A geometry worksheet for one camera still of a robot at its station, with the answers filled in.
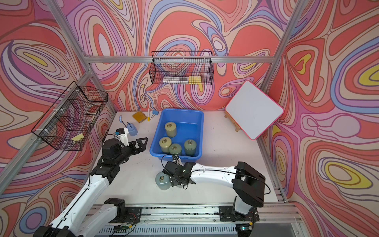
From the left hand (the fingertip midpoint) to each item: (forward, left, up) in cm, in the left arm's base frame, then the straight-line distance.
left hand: (143, 140), depth 79 cm
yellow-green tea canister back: (+17, -12, -12) cm, 24 cm away
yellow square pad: (+35, +15, -18) cm, 43 cm away
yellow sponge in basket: (-3, +30, +7) cm, 31 cm away
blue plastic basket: (+28, -25, -19) cm, 42 cm away
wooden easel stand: (+22, -60, -16) cm, 66 cm away
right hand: (-15, -20, -16) cm, 30 cm away
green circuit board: (-37, +8, -20) cm, 43 cm away
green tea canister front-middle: (+2, -17, -11) cm, 20 cm away
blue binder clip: (+41, +3, -19) cm, 45 cm away
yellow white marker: (+35, +8, -18) cm, 40 cm away
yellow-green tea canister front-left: (+6, -10, -11) cm, 16 cm away
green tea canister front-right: (+4, -26, -12) cm, 28 cm away
